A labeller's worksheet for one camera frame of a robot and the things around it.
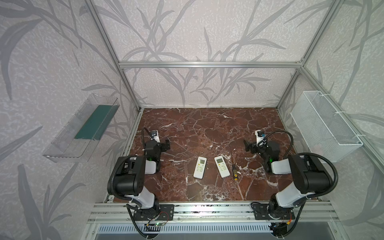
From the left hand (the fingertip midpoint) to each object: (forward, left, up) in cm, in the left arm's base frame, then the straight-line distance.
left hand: (161, 133), depth 94 cm
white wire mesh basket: (-15, -81, +26) cm, 86 cm away
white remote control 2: (-19, -38, -6) cm, 43 cm away
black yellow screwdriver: (-22, -46, -7) cm, 51 cm away
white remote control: (-19, -25, -7) cm, 33 cm away
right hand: (0, -58, +1) cm, 58 cm away
